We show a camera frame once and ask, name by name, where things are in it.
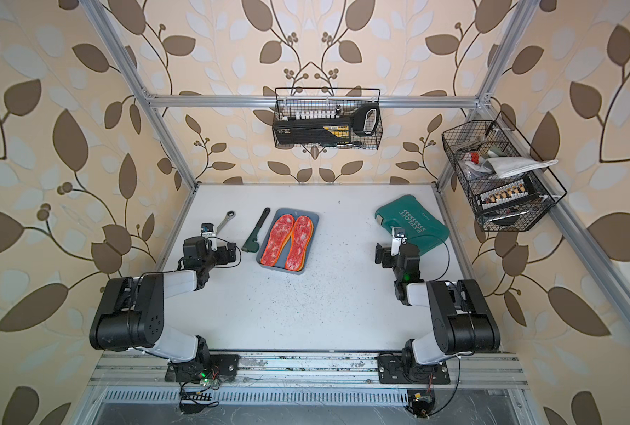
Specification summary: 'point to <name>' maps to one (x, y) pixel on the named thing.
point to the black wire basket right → (467, 143)
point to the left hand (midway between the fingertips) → (222, 242)
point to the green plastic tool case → (421, 229)
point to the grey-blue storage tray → (288, 241)
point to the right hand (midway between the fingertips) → (393, 243)
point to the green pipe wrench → (250, 245)
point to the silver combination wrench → (230, 214)
